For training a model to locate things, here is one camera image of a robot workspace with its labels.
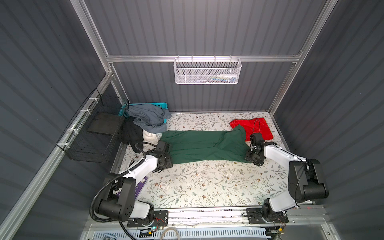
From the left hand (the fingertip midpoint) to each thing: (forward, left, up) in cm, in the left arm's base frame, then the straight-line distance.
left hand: (166, 164), depth 90 cm
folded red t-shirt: (+28, -64, 0) cm, 70 cm away
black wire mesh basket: (+7, +33, +23) cm, 41 cm away
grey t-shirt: (+36, +14, +4) cm, 38 cm away
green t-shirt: (+11, -42, 0) cm, 43 cm away
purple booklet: (-12, +14, -1) cm, 18 cm away
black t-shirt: (+18, +22, +9) cm, 29 cm away
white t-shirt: (+22, +11, -2) cm, 24 cm away
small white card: (-12, 0, -1) cm, 12 cm away
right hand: (0, -53, 0) cm, 53 cm away
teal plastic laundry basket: (+35, +29, +13) cm, 47 cm away
